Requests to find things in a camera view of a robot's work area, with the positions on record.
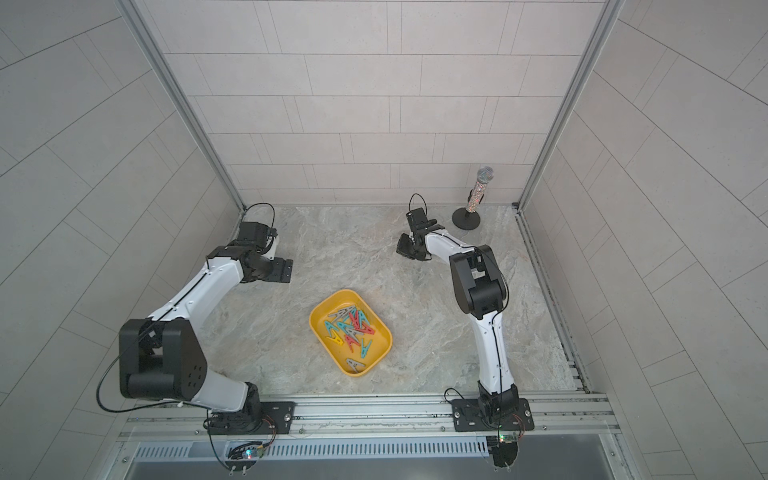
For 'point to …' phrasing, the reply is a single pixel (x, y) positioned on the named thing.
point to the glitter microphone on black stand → (467, 218)
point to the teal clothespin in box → (329, 327)
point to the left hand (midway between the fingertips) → (280, 265)
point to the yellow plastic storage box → (352, 330)
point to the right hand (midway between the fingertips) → (401, 248)
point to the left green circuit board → (243, 455)
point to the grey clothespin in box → (354, 364)
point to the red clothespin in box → (364, 327)
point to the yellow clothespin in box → (335, 338)
